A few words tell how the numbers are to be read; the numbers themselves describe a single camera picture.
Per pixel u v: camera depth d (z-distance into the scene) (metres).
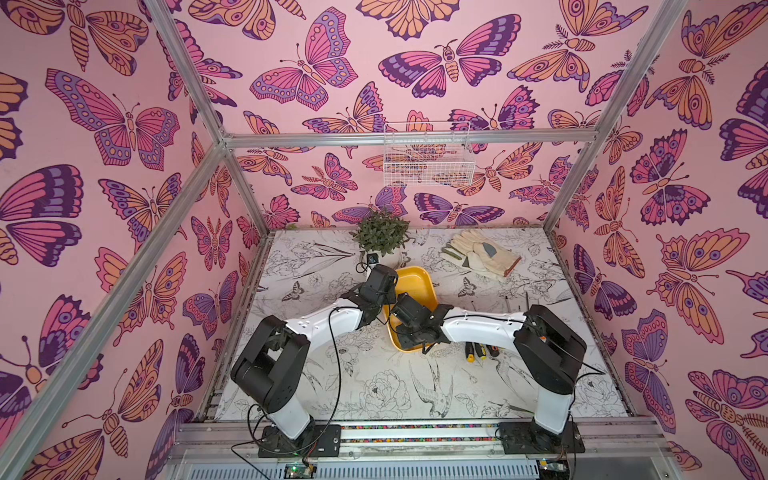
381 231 0.92
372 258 0.81
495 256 1.10
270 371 0.45
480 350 0.86
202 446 0.75
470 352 0.86
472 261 1.09
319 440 0.73
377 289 0.70
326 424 0.79
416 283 0.95
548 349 0.50
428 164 1.06
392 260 1.09
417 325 0.70
